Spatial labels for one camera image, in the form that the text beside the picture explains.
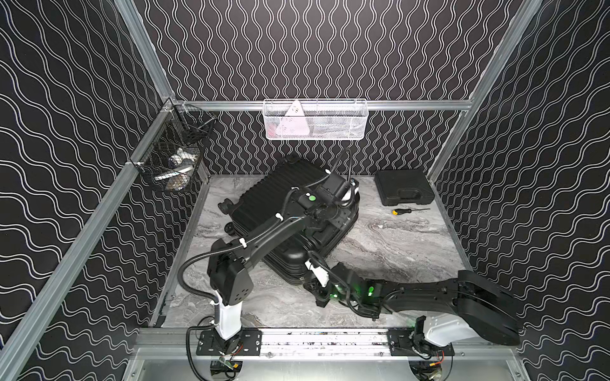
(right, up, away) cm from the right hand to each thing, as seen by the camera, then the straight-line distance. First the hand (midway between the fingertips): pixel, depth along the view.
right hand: (304, 285), depth 78 cm
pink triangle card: (-4, +57, +11) cm, 58 cm away
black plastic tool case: (+45, +34, +32) cm, 65 cm away
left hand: (+12, +26, +1) cm, 29 cm away
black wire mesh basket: (-50, +59, +21) cm, 80 cm away
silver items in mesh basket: (-44, +41, +8) cm, 61 cm away
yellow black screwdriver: (+44, +23, +29) cm, 57 cm away
